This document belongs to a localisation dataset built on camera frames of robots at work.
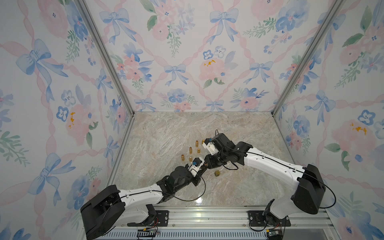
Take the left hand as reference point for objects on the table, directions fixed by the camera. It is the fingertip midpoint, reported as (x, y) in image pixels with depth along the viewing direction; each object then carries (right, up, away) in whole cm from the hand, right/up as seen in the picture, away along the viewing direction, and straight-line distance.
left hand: (205, 166), depth 78 cm
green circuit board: (+33, -32, -5) cm, 46 cm away
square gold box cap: (+7, -6, +8) cm, 12 cm away
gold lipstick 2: (-8, +6, +18) cm, 21 cm away
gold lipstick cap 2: (-3, +5, +19) cm, 20 cm away
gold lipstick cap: (-2, +13, -2) cm, 13 cm away
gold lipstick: (-4, +10, +19) cm, 22 cm away
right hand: (-1, +1, -1) cm, 1 cm away
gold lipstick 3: (-13, +2, +14) cm, 19 cm away
